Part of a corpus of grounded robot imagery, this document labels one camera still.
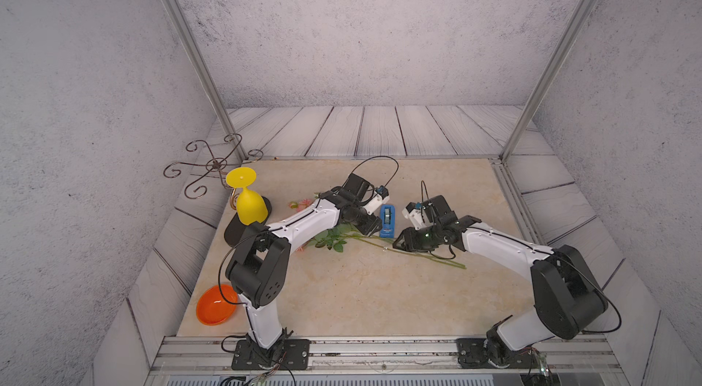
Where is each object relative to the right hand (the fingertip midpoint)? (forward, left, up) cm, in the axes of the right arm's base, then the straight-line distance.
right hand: (399, 245), depth 85 cm
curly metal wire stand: (+16, +59, +24) cm, 65 cm away
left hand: (+7, +6, +1) cm, 9 cm away
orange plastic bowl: (-17, +54, -5) cm, 57 cm away
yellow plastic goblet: (+3, +42, +16) cm, 45 cm away
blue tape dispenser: (+11, +3, -5) cm, 13 cm away
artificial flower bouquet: (+6, +20, -7) cm, 23 cm away
